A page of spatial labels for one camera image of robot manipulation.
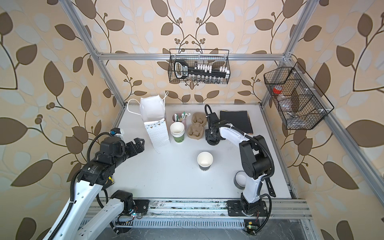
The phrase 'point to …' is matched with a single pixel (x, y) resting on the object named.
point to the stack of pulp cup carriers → (196, 130)
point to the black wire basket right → (301, 104)
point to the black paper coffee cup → (205, 160)
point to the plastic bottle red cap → (278, 91)
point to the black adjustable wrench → (270, 188)
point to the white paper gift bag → (153, 112)
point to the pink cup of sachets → (180, 117)
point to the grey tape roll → (235, 182)
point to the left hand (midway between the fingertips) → (138, 142)
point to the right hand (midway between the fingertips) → (214, 137)
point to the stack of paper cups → (177, 129)
